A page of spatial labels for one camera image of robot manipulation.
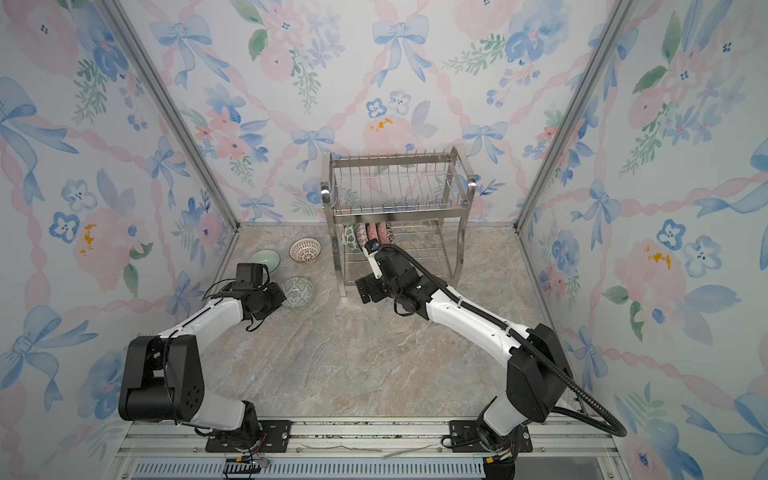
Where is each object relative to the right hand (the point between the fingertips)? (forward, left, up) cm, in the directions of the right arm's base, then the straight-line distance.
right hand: (372, 274), depth 82 cm
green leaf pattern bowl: (+20, +8, -7) cm, 23 cm away
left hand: (+1, +28, -12) cm, 31 cm away
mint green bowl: (+17, +38, -14) cm, 44 cm away
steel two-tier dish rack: (+42, -13, -9) cm, 45 cm away
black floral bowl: (+22, +1, -6) cm, 23 cm away
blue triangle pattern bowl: (+21, +5, -6) cm, 22 cm away
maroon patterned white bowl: (+23, +27, -16) cm, 39 cm away
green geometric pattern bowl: (+4, +25, -17) cm, 31 cm away
